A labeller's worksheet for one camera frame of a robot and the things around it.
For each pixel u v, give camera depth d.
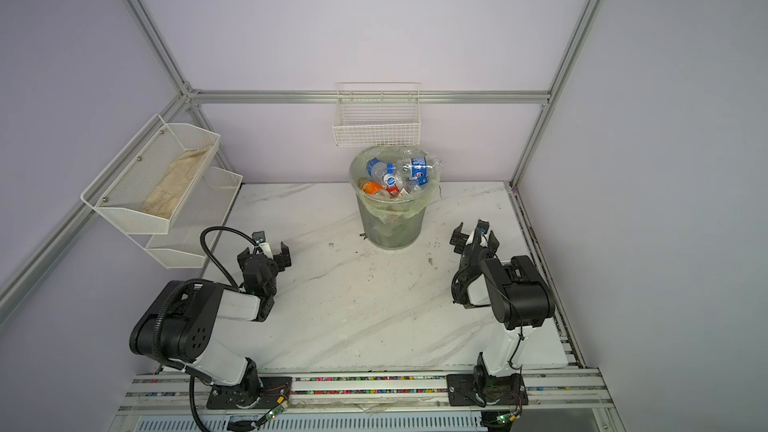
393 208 0.83
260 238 0.80
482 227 0.80
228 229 0.75
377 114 1.07
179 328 0.45
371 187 0.85
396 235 0.95
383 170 0.85
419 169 0.80
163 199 0.75
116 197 0.67
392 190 0.88
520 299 0.50
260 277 0.72
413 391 0.75
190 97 0.92
